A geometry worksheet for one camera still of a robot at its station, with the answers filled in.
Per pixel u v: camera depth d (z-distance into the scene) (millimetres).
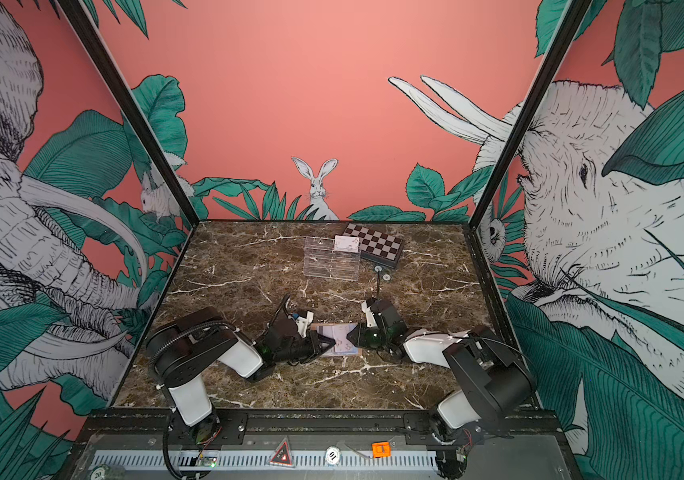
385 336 707
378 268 1071
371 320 822
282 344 721
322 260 1067
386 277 1045
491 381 443
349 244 1037
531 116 878
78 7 697
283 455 700
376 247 1097
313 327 884
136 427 747
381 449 692
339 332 901
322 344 855
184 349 484
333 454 701
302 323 855
